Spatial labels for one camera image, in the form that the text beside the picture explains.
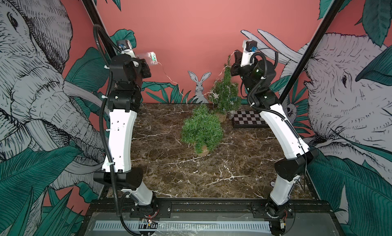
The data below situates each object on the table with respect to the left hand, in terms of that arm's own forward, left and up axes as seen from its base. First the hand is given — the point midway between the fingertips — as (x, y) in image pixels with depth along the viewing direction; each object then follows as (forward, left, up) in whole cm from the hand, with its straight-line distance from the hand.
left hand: (138, 55), depth 60 cm
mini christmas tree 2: (+9, -41, -33) cm, 53 cm away
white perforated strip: (-55, -48, -56) cm, 92 cm away
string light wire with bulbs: (+9, -34, -28) cm, 44 cm away
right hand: (+2, -39, +2) cm, 39 cm away
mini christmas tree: (-17, -25, -30) cm, 43 cm away
